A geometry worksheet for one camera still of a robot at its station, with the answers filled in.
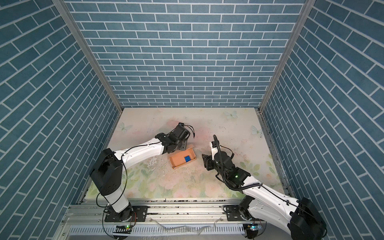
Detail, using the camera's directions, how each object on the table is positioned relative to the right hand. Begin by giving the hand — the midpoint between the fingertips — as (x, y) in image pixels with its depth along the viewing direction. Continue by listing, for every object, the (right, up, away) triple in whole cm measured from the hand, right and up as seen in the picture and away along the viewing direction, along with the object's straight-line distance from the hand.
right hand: (205, 153), depth 81 cm
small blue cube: (-10, -6, +11) cm, 16 cm away
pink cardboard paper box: (-14, -6, +12) cm, 20 cm away
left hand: (-13, +4, +9) cm, 16 cm away
